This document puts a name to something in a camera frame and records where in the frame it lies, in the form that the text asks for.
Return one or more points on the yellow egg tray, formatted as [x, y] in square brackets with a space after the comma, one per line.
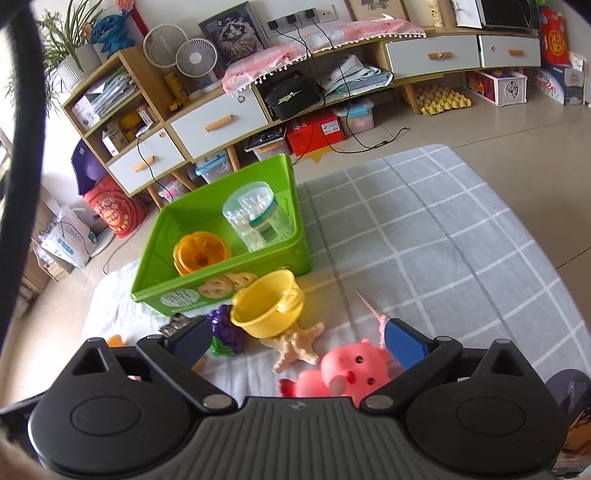
[436, 99]

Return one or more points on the purple toy grapes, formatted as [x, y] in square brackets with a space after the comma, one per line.
[227, 339]

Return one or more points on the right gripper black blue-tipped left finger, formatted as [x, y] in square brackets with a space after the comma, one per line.
[173, 357]

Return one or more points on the potted green plant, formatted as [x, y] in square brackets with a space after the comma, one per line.
[60, 37]

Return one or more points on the pink rubber pig toy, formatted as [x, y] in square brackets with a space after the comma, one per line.
[355, 370]

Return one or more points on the grey checked cloth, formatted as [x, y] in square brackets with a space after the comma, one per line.
[425, 237]

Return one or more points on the red round bag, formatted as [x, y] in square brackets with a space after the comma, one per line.
[122, 214]

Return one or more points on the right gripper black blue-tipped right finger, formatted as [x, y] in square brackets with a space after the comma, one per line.
[423, 361]

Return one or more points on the framed cat picture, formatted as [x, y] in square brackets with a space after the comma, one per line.
[236, 34]

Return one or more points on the white paper shopping bag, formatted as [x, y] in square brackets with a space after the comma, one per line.
[69, 239]

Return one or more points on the white pink toy box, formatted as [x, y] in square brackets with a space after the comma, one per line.
[502, 88]

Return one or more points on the blue stitch plush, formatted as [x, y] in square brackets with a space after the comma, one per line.
[110, 32]

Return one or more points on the pink lace cloth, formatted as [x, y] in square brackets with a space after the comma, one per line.
[253, 68]

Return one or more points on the green plastic storage bin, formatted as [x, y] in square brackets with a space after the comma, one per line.
[160, 286]

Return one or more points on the grey hair claw clip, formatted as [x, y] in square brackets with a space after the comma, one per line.
[176, 323]

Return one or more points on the tan rubber hand toy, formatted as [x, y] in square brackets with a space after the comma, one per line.
[199, 365]

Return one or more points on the red shoe box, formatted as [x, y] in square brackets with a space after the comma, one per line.
[314, 131]

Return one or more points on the white desk fan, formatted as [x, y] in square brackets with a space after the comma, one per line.
[197, 58]

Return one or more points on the black handbag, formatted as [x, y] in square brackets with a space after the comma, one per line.
[290, 95]

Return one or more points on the toy corn cob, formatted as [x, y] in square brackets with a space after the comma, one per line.
[115, 341]

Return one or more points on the wooden tv cabinet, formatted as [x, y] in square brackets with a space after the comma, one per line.
[253, 95]

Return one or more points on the clear cotton swab jar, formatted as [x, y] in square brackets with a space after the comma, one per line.
[257, 217]

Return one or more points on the yellow toy pot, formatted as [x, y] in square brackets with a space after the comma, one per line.
[269, 306]

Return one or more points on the orange plastic toy mold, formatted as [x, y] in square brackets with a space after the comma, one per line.
[198, 250]

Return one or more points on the beige starfish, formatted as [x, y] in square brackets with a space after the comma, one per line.
[295, 344]

